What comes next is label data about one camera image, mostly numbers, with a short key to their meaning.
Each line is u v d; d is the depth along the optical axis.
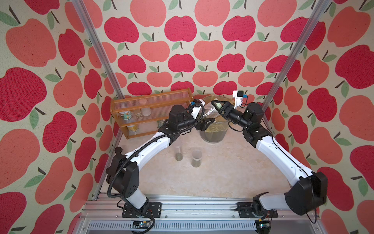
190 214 0.73
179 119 0.61
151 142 0.53
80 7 0.70
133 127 1.03
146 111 0.96
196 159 0.82
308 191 0.40
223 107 0.63
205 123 0.66
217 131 0.85
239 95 0.65
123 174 0.44
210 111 0.67
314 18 0.73
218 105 0.66
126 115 0.91
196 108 0.63
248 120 0.58
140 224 0.72
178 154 0.91
